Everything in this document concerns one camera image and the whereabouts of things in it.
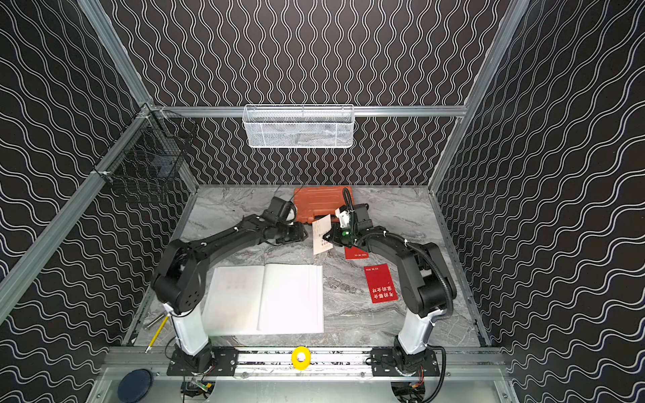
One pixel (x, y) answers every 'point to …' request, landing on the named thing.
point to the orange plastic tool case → (312, 201)
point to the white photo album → (264, 300)
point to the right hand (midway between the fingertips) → (324, 235)
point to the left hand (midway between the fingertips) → (313, 237)
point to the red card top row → (353, 253)
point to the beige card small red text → (320, 227)
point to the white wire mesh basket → (298, 126)
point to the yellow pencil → (157, 334)
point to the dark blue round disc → (134, 385)
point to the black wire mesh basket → (149, 150)
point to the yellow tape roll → (301, 365)
